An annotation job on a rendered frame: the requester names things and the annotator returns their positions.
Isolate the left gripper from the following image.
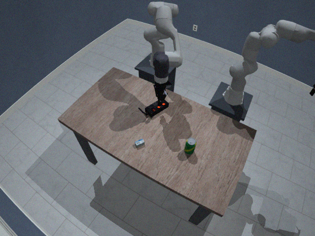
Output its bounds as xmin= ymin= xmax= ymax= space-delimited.
xmin=310 ymin=84 xmax=315 ymax=96

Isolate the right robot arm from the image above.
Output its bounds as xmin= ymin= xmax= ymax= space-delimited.
xmin=144 ymin=1 xmax=183 ymax=88

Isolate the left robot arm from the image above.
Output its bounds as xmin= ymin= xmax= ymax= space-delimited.
xmin=222 ymin=20 xmax=315 ymax=106

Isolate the green drink can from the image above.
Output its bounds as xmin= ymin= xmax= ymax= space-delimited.
xmin=184 ymin=138 xmax=196 ymax=154

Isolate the black power strip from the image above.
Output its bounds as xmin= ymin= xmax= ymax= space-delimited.
xmin=138 ymin=100 xmax=169 ymax=117

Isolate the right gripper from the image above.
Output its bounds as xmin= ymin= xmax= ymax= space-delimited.
xmin=154 ymin=82 xmax=168 ymax=106

